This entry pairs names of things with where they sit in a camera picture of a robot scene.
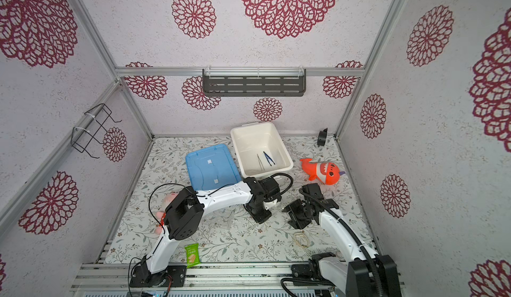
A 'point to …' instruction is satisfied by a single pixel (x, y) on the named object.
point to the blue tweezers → (266, 156)
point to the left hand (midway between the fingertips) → (260, 222)
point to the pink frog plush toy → (160, 216)
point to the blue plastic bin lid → (211, 168)
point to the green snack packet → (192, 255)
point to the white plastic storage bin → (259, 150)
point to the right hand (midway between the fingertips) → (283, 211)
